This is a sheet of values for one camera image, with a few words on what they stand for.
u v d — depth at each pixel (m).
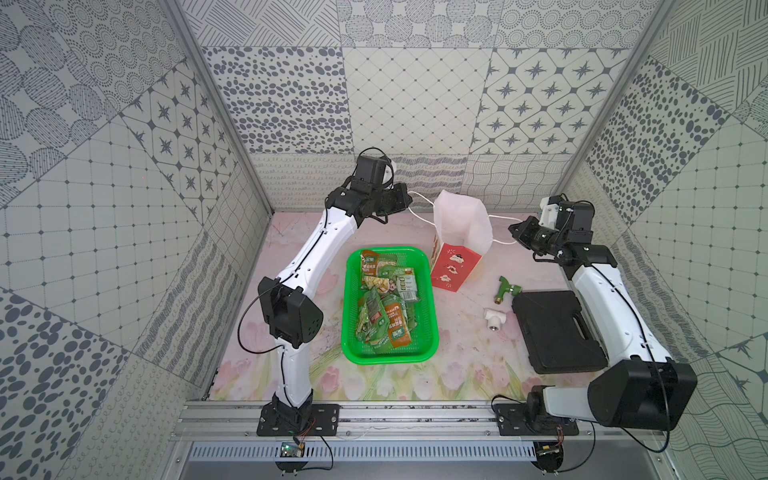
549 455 0.72
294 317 0.55
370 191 0.62
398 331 0.82
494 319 0.89
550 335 0.84
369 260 0.98
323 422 0.73
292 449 0.71
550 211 0.71
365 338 0.85
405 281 0.98
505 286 0.98
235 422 0.76
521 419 0.74
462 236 1.04
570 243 0.59
